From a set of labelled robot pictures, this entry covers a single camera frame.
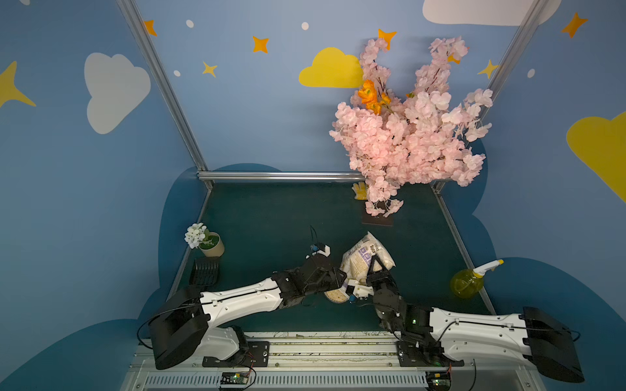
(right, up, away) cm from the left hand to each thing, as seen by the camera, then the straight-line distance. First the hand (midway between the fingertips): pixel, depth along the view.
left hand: (348, 273), depth 78 cm
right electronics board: (+26, -31, -6) cm, 41 cm away
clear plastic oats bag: (+2, +5, -1) cm, 5 cm away
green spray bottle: (+41, -4, +4) cm, 42 cm away
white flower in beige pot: (-52, +8, +15) cm, 54 cm away
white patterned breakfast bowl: (-3, -10, +6) cm, 11 cm away
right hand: (+12, +6, -3) cm, 14 cm away
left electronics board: (-35, -30, -6) cm, 47 cm away
